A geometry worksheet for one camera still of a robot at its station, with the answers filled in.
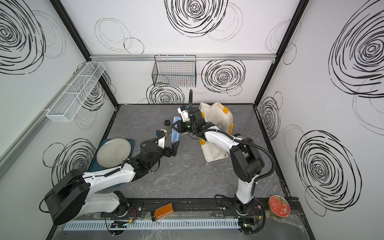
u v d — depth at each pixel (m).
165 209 0.71
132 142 0.98
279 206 0.71
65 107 0.72
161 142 0.72
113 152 0.96
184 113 0.79
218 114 0.97
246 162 0.48
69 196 0.41
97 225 0.69
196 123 0.69
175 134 0.83
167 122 0.97
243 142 0.50
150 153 0.62
